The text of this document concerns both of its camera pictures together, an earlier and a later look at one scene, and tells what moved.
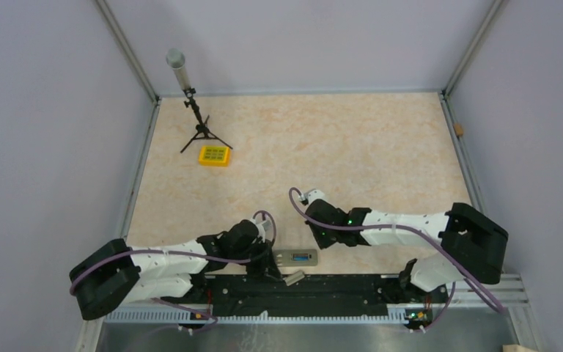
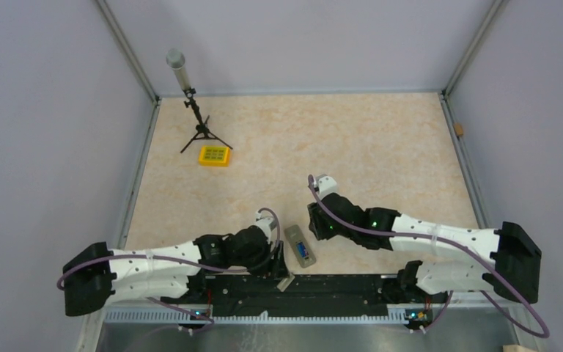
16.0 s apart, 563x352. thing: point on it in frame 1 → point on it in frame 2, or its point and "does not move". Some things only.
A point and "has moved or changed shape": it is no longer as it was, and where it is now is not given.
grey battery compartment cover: [293, 278] → [285, 282]
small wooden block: [459, 130] does not move
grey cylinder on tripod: [175, 59] does not move
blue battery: [300, 257] has moved or changed shape
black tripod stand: [202, 132] does not move
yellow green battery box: [215, 156] does not move
